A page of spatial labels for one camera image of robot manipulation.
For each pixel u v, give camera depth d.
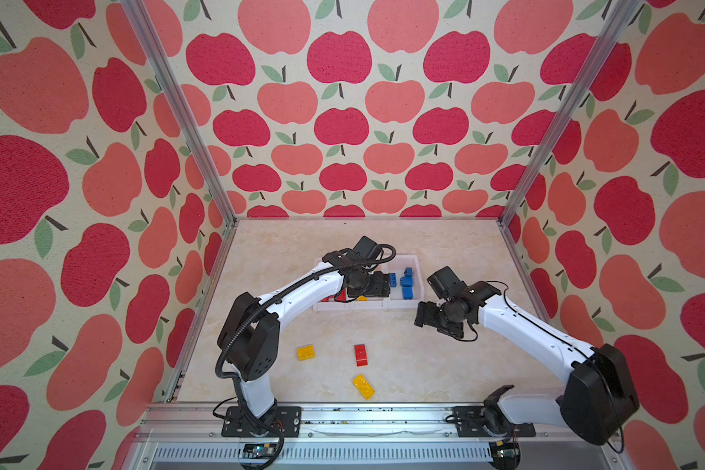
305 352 0.86
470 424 0.73
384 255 0.71
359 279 0.69
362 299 0.77
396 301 0.96
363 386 0.81
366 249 0.69
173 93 0.83
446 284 0.66
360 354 0.84
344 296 0.68
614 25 0.71
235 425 0.73
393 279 1.01
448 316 0.69
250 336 0.46
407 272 1.02
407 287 1.00
